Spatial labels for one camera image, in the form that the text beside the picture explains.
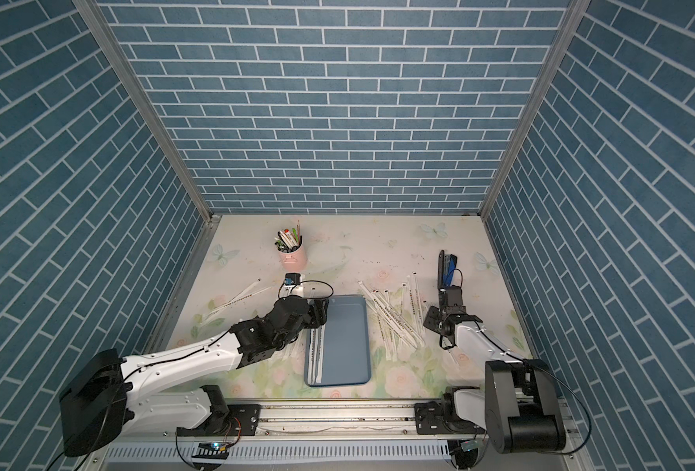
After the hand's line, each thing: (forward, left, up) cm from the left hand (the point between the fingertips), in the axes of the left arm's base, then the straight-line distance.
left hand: (328, 304), depth 81 cm
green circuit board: (-32, +28, -16) cm, 45 cm away
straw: (-10, +5, -13) cm, 17 cm away
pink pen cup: (+20, +13, -6) cm, 24 cm away
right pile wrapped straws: (+1, -24, -12) cm, 26 cm away
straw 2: (-10, +3, -12) cm, 16 cm away
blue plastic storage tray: (-6, -5, -12) cm, 14 cm away
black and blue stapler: (+20, -40, -9) cm, 46 cm away
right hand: (+1, -33, -12) cm, 36 cm away
